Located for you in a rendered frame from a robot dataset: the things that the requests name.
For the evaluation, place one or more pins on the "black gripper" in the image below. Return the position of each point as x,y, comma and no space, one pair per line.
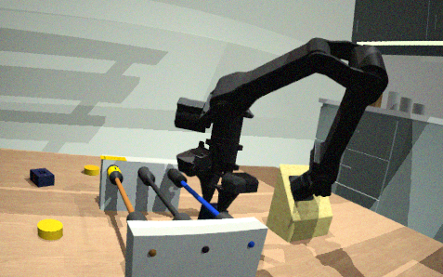
232,184

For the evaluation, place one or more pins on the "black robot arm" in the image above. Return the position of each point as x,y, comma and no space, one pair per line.
364,77

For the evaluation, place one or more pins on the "yellow flat disc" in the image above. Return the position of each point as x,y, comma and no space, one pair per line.
50,229
91,170

